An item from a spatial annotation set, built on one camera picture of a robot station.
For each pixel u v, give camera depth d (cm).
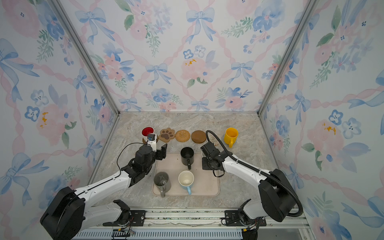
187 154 92
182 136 106
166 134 107
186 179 84
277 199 42
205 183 86
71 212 41
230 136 95
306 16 71
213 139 64
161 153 75
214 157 64
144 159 63
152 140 72
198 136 109
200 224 73
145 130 98
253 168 49
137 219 73
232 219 73
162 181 83
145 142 100
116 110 121
